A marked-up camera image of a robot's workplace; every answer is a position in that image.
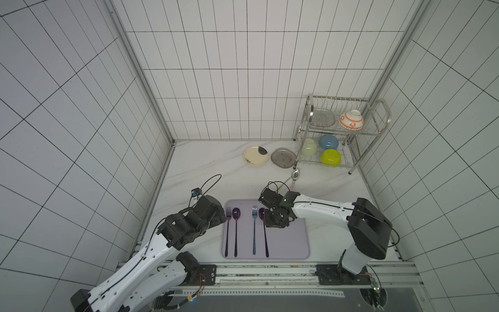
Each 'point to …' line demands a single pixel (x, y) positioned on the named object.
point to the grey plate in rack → (322, 118)
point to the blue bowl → (328, 142)
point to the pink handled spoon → (295, 175)
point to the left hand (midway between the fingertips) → (211, 218)
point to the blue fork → (254, 214)
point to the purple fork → (229, 215)
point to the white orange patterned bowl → (352, 120)
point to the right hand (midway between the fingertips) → (262, 227)
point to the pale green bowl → (309, 147)
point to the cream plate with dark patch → (255, 155)
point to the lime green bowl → (331, 157)
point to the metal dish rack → (337, 131)
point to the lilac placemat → (245, 236)
